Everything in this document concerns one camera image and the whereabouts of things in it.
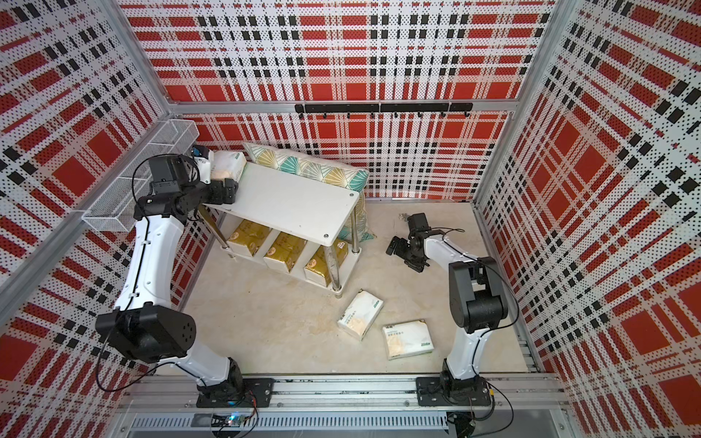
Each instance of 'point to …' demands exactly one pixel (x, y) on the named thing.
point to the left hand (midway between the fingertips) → (223, 183)
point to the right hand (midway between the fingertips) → (400, 255)
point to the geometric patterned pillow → (322, 171)
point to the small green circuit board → (235, 420)
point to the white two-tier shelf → (308, 209)
